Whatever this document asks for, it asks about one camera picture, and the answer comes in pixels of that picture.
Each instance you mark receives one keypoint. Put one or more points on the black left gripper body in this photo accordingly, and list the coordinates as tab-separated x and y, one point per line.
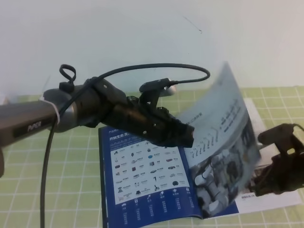
104	103

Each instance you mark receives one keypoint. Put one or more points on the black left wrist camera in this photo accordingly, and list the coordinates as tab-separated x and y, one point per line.
153	90

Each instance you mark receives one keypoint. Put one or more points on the blue robot brochure book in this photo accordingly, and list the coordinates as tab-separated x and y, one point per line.
143	184

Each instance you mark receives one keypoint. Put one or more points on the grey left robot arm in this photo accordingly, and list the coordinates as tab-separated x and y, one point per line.
21	120

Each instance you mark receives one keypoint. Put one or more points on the green checkered tablecloth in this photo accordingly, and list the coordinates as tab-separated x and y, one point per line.
73	192

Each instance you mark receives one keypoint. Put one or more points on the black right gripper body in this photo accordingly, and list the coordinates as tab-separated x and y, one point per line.
286	172

